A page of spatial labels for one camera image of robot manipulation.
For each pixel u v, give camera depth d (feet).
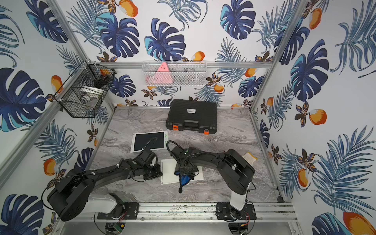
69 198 1.39
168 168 2.88
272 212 2.50
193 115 3.60
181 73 3.03
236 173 1.53
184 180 2.74
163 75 2.96
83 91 2.60
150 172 2.45
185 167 2.13
